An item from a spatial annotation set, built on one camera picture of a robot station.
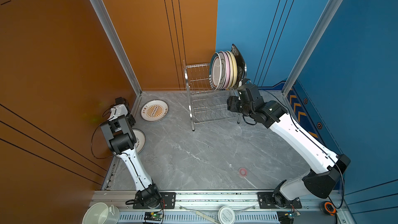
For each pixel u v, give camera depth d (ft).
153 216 2.32
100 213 2.09
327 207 2.25
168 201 2.41
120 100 2.79
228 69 2.38
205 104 3.60
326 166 1.30
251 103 1.68
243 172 2.69
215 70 2.80
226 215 2.12
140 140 3.08
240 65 2.50
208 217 2.28
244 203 2.41
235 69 2.43
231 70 2.38
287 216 2.29
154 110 3.57
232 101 2.11
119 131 2.01
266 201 2.38
